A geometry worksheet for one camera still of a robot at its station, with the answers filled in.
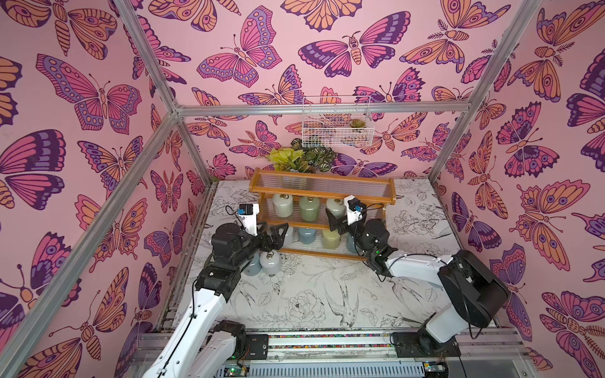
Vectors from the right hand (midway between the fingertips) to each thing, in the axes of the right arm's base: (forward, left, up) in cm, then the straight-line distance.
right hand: (341, 202), depth 83 cm
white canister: (-16, +25, -15) cm, 34 cm away
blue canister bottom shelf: (-4, +12, -16) cm, 20 cm away
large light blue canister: (-18, +31, -17) cm, 40 cm away
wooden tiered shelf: (+11, +28, -1) cm, 30 cm away
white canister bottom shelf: (-5, +20, -19) cm, 28 cm away
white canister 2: (-1, +20, -1) cm, 20 cm away
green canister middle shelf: (-2, +11, -1) cm, 12 cm away
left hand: (-11, +21, +3) cm, 24 cm away
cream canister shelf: (-2, +2, 0) cm, 3 cm away
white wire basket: (+33, +1, +11) cm, 35 cm away
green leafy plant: (+21, +16, +2) cm, 27 cm away
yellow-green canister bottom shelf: (-6, +3, -16) cm, 17 cm away
